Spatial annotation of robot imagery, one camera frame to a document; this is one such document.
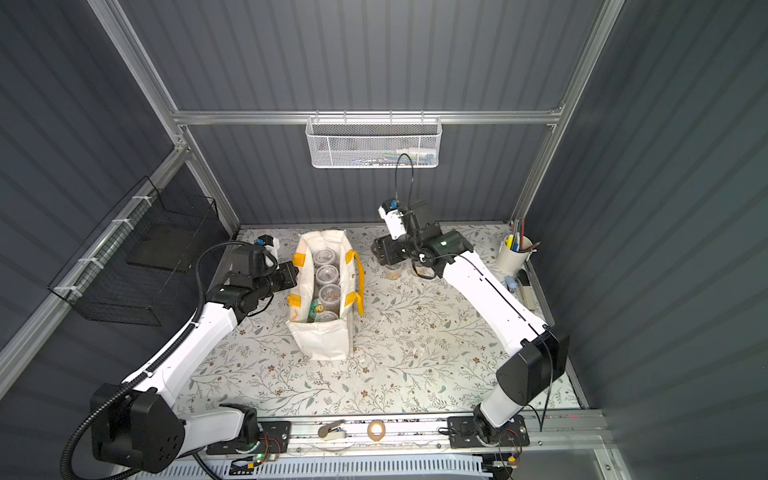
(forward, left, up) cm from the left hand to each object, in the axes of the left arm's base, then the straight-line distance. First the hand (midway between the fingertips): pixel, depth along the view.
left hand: (302, 270), depth 82 cm
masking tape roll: (-35, -21, -21) cm, 46 cm away
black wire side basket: (-5, +40, +8) cm, 41 cm away
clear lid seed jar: (+3, -6, -6) cm, 9 cm away
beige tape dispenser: (-36, -10, -20) cm, 42 cm away
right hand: (+3, -24, +9) cm, 26 cm away
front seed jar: (-4, -7, -7) cm, 11 cm away
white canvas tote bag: (-17, -6, -3) cm, 18 cm away
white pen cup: (+18, -68, -11) cm, 71 cm away
